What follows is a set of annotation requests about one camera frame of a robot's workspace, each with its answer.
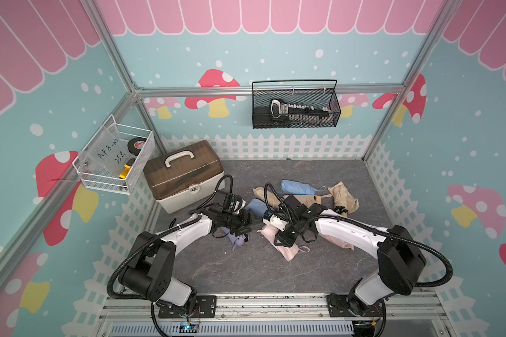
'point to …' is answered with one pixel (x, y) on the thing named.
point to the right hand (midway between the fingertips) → (278, 238)
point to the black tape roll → (135, 144)
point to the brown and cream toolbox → (185, 176)
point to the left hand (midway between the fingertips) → (257, 228)
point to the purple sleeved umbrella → (238, 240)
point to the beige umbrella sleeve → (342, 197)
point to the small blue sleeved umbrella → (297, 188)
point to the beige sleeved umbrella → (307, 200)
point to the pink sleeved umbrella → (270, 232)
